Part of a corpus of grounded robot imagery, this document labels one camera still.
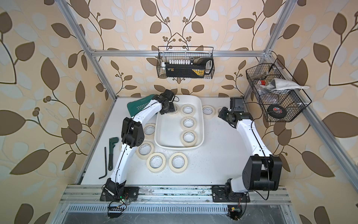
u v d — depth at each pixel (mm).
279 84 633
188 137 956
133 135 622
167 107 866
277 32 798
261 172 413
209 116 1050
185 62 825
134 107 1092
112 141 935
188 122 1042
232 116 599
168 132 997
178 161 866
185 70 842
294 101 651
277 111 721
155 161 866
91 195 758
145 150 890
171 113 1044
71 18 760
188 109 1116
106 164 852
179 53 908
